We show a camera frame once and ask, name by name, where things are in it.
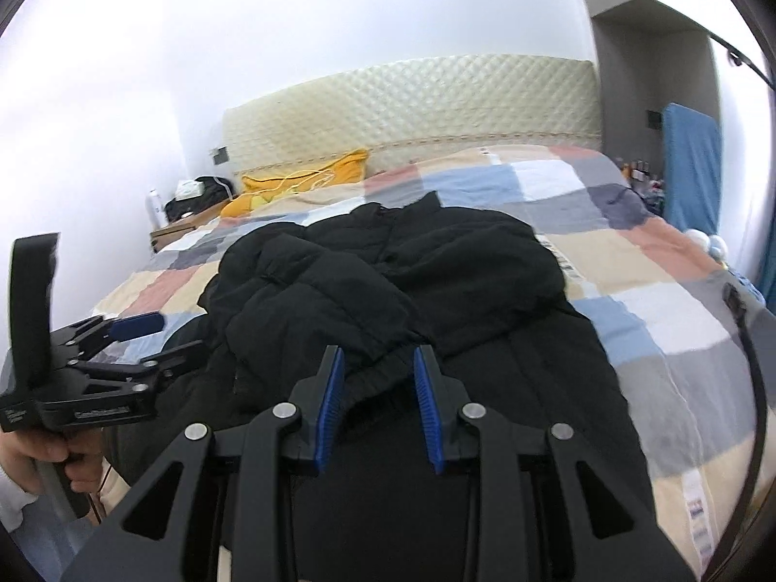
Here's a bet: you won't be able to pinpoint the cluster of small bottles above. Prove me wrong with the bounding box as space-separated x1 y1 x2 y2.
615 158 668 192

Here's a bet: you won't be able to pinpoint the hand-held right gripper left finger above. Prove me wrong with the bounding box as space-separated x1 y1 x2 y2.
61 345 346 582

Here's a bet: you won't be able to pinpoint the cream quilted headboard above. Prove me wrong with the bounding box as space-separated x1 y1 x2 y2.
221 56 601 179

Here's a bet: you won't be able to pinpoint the checkered quilt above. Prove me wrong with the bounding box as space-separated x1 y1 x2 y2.
91 144 776 582

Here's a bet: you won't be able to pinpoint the black strap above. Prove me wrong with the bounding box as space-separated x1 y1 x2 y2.
724 285 766 559

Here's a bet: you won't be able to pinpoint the black bag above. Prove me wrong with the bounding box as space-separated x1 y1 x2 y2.
165 177 234 222

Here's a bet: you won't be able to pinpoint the black puffer jacket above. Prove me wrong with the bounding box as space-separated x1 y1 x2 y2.
112 191 659 582

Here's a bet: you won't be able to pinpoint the wooden nightstand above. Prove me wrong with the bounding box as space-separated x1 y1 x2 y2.
150 197 231 254

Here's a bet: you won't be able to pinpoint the person's grey pants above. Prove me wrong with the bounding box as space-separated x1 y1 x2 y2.
12 515 92 565

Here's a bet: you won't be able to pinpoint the person's left hand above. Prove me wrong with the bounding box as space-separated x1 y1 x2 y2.
0 430 104 490

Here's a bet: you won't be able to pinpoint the yellow pillow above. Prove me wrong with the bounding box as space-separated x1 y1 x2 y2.
219 148 371 219

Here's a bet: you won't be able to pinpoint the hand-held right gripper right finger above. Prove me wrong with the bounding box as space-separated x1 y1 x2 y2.
413 345 697 582

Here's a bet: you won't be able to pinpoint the grey and white wardrobe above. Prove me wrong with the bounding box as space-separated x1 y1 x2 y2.
591 0 776 292

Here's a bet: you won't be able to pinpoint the blue towel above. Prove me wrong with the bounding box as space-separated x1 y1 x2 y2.
661 103 722 234

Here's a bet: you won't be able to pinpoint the person's left forearm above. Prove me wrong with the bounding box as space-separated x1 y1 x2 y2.
0 467 40 522

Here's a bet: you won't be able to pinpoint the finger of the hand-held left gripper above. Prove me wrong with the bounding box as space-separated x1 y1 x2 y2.
54 313 166 360
66 340 207 392

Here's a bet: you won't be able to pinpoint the white plush toy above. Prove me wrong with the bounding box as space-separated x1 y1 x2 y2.
685 229 728 263

